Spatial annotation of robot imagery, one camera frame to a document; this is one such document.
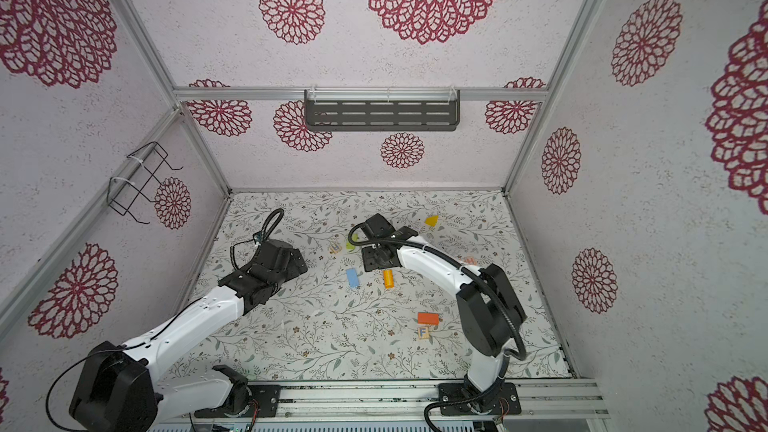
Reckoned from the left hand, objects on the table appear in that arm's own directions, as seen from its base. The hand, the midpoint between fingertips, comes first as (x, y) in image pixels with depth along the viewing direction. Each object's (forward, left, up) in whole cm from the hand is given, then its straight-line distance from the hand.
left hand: (288, 266), depth 86 cm
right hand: (+3, -25, -1) cm, 25 cm away
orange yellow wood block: (+1, -29, -10) cm, 31 cm away
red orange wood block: (-11, -41, -12) cm, 44 cm away
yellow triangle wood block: (+26, -46, -12) cm, 55 cm away
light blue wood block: (+3, -17, -13) cm, 22 cm away
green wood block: (-3, -19, +15) cm, 24 cm away
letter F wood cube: (-16, -38, -10) cm, 43 cm away
